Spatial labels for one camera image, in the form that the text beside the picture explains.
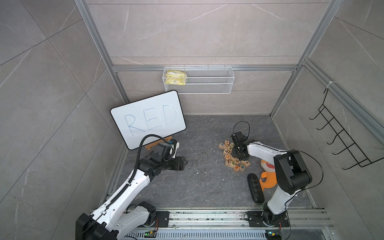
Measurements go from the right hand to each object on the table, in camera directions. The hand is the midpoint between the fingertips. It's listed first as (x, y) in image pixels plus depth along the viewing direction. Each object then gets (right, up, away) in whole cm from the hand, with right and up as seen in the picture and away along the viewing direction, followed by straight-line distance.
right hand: (237, 154), depth 96 cm
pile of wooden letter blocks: (-2, -6, -6) cm, 8 cm away
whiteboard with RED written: (-49, +25, -4) cm, 55 cm away
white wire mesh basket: (-25, +50, +4) cm, 56 cm away
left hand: (-34, +1, -19) cm, 39 cm away
